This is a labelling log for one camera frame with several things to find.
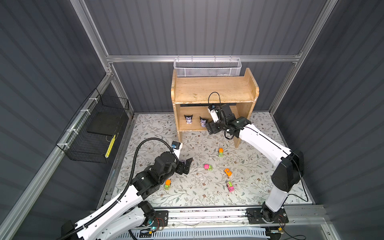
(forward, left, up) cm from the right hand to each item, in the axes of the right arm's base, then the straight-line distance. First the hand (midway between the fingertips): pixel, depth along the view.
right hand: (214, 123), depth 85 cm
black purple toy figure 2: (0, +15, +4) cm, 15 cm away
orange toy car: (-21, -8, -21) cm, 31 cm away
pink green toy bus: (-29, -8, -19) cm, 36 cm away
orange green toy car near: (-28, +27, -19) cm, 43 cm away
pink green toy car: (-18, +4, -20) cm, 27 cm away
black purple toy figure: (-2, +7, +4) cm, 8 cm away
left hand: (-20, +16, -1) cm, 26 cm away
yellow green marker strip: (-20, +50, +7) cm, 55 cm away
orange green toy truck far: (-7, -5, -21) cm, 22 cm away
